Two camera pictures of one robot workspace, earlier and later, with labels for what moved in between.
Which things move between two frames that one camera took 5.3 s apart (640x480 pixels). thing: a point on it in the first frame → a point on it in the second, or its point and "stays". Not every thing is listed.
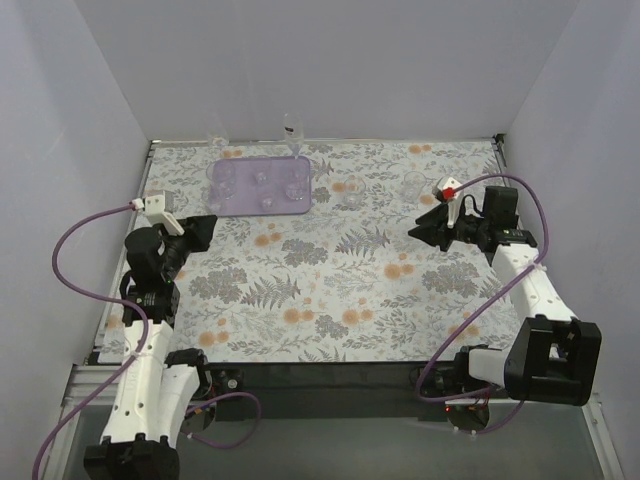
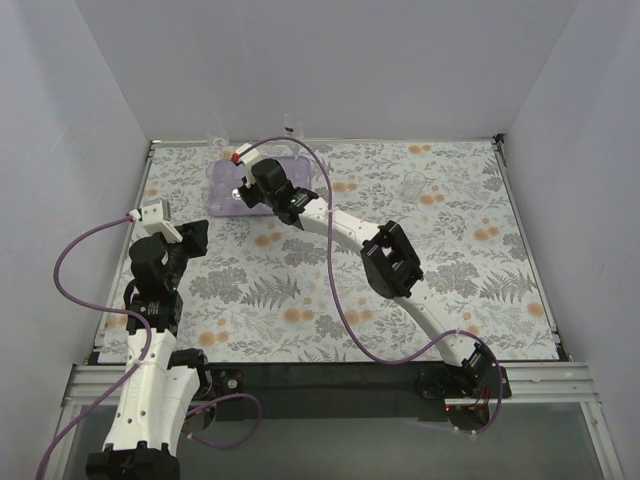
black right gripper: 451,233 → 251,195
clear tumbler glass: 295,182 stays
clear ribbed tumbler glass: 221,172 stays
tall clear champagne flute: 294,130 stays
